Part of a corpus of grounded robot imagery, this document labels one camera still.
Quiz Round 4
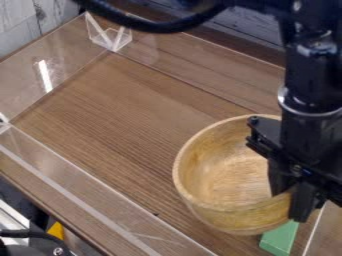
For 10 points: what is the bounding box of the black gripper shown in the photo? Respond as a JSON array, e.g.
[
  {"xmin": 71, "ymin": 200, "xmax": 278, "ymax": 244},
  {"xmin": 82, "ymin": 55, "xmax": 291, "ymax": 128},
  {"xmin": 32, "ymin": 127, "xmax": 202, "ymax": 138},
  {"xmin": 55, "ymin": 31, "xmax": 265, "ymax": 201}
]
[{"xmin": 246, "ymin": 88, "xmax": 342, "ymax": 223}]

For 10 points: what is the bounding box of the green rectangular block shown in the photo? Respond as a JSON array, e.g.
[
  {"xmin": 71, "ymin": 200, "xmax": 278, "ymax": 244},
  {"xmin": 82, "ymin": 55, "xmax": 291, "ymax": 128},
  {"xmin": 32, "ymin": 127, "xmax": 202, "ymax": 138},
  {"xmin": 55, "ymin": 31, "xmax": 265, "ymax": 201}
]
[{"xmin": 259, "ymin": 221, "xmax": 300, "ymax": 256}]

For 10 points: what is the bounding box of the light wooden bowl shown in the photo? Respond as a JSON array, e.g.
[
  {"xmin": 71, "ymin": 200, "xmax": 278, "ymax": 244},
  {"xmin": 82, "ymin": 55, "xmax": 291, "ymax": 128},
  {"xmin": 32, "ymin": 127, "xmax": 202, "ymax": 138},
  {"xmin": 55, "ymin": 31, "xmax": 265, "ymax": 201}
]
[{"xmin": 173, "ymin": 115, "xmax": 291, "ymax": 235}]

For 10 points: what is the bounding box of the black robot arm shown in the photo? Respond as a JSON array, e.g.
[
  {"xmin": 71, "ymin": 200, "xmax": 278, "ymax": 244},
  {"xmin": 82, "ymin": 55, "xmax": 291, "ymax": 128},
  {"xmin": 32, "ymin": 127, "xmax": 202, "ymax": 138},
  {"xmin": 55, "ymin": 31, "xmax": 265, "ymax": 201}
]
[{"xmin": 178, "ymin": 0, "xmax": 342, "ymax": 222}]

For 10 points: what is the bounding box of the yellow label lower left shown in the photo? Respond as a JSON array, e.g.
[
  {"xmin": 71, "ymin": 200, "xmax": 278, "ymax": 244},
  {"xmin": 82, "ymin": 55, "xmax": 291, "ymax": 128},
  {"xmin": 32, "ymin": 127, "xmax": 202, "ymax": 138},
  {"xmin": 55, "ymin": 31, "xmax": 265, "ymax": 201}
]
[{"xmin": 47, "ymin": 222, "xmax": 64, "ymax": 240}]

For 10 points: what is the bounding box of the clear acrylic front wall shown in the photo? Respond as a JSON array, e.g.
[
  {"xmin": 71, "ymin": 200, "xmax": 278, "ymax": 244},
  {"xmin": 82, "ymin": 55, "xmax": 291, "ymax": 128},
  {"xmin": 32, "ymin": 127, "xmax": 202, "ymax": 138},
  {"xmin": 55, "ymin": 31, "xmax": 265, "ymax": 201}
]
[{"xmin": 0, "ymin": 113, "xmax": 217, "ymax": 256}]

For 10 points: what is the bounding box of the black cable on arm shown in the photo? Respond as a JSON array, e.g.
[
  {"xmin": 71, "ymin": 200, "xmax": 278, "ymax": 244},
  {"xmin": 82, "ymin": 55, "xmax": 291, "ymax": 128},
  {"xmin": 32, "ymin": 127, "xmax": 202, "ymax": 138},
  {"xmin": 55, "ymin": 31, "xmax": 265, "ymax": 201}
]
[{"xmin": 72, "ymin": 0, "xmax": 229, "ymax": 34}]

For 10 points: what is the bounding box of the clear acrylic corner bracket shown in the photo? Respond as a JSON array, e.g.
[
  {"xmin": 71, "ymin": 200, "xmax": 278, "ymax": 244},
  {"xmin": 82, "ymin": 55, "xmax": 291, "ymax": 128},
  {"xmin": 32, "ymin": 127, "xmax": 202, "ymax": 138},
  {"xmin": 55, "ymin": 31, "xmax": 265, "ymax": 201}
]
[{"xmin": 84, "ymin": 12, "xmax": 133, "ymax": 53}]

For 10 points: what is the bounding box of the black cable lower left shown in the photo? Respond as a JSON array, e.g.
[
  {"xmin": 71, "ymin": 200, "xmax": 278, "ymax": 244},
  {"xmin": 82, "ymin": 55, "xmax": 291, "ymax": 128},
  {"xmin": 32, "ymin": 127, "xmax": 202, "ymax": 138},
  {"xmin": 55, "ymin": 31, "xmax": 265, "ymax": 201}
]
[{"xmin": 0, "ymin": 229, "xmax": 68, "ymax": 256}]

